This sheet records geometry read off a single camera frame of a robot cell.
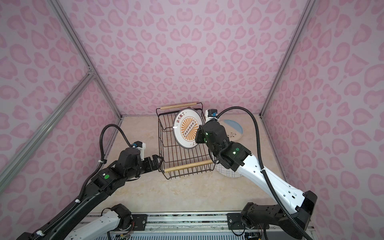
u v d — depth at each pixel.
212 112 0.57
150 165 0.64
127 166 0.54
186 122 0.73
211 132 0.46
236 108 0.54
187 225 0.73
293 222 0.35
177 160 0.93
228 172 0.90
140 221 0.73
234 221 0.73
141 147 0.68
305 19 0.72
